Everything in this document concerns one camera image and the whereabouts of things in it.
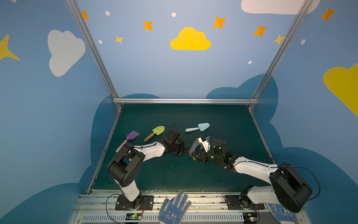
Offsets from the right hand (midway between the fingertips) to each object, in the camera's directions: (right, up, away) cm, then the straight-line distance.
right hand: (195, 152), depth 84 cm
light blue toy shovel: (+8, +14, +24) cm, 29 cm away
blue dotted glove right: (+45, -30, -13) cm, 55 cm away
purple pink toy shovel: (-45, +8, +16) cm, 48 cm away
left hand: (-1, +1, +3) cm, 4 cm away
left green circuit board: (-33, -31, -13) cm, 47 cm away
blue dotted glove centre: (-13, -28, -12) cm, 34 cm away
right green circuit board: (+28, -31, -12) cm, 44 cm away
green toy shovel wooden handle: (-26, +11, +21) cm, 35 cm away
